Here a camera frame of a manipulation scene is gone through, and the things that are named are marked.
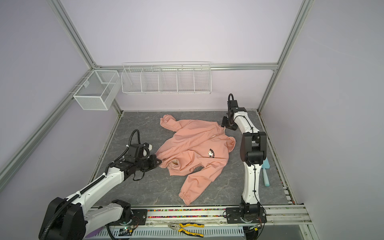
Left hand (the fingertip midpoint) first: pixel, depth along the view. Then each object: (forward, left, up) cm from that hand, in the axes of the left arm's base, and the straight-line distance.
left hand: (161, 163), depth 84 cm
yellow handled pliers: (-30, -9, -7) cm, 32 cm away
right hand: (+25, -43, -1) cm, 49 cm away
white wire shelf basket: (+51, -3, +21) cm, 55 cm away
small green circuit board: (-30, +17, -10) cm, 36 cm away
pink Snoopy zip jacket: (+14, -21, -4) cm, 26 cm away
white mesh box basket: (+45, +41, +18) cm, 64 cm away
